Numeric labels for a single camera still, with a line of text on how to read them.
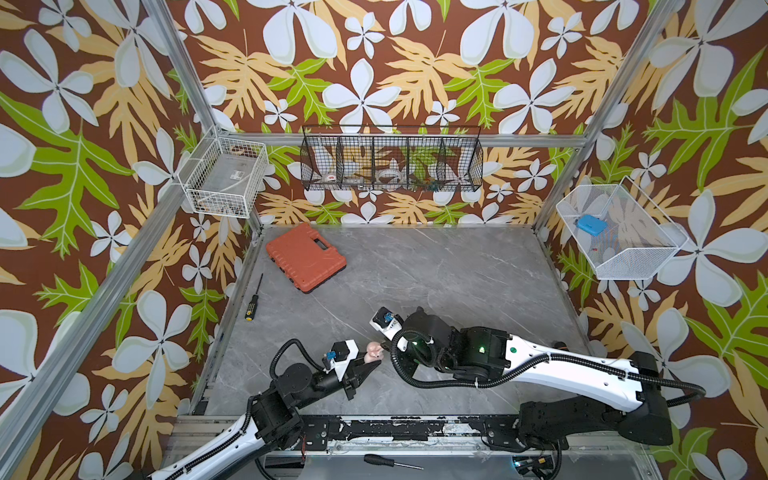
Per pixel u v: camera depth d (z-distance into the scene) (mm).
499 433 738
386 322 565
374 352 678
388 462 704
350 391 626
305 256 1053
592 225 852
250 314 937
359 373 623
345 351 595
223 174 862
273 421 578
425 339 466
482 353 466
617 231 818
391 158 975
